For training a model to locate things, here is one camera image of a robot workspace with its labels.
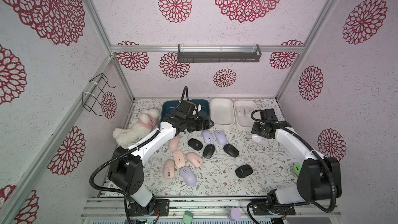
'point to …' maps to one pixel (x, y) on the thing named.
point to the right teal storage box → (205, 109)
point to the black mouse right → (231, 150)
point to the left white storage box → (222, 111)
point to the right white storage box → (245, 123)
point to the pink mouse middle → (179, 158)
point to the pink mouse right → (194, 159)
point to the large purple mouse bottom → (188, 176)
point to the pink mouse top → (173, 143)
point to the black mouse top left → (195, 143)
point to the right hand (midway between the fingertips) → (256, 127)
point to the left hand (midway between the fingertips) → (207, 125)
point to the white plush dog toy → (145, 122)
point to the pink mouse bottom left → (169, 169)
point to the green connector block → (187, 218)
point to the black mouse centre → (209, 151)
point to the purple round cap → (235, 214)
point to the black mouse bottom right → (243, 171)
